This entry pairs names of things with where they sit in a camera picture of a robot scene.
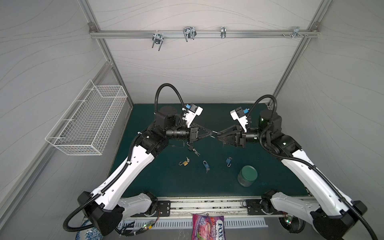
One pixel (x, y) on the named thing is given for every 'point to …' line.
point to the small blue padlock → (228, 161)
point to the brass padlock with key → (185, 163)
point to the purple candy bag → (207, 227)
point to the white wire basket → (87, 123)
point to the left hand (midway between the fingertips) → (212, 131)
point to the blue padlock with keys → (206, 166)
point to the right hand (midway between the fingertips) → (221, 132)
